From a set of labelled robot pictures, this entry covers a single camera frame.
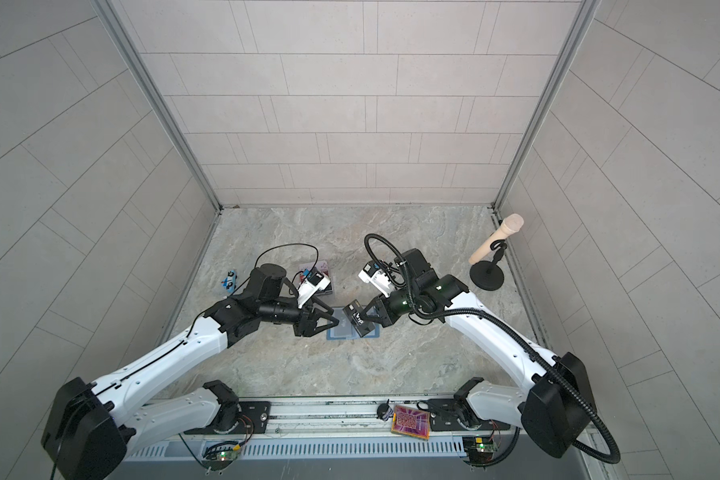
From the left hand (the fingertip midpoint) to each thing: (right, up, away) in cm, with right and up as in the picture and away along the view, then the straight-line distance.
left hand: (339, 318), depth 71 cm
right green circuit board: (+33, -29, -3) cm, 44 cm away
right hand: (+6, 0, -1) cm, 6 cm away
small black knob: (+11, -21, -1) cm, 24 cm away
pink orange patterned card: (+17, -24, -1) cm, 29 cm away
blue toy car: (-37, +5, +23) cm, 44 cm away
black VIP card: (+6, -1, -1) cm, 6 cm away
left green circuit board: (-26, -30, -5) cm, 40 cm away
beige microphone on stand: (+44, +7, +26) cm, 52 cm away
